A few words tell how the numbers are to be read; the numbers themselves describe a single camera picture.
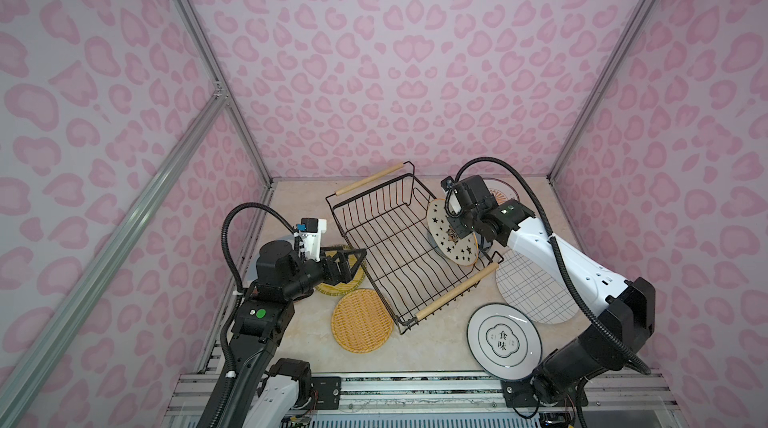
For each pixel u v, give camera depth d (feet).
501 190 3.90
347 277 1.99
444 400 2.37
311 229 2.05
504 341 2.64
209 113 2.76
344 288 2.94
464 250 2.86
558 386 2.03
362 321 2.76
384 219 3.46
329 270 1.97
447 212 2.31
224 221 1.69
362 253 2.14
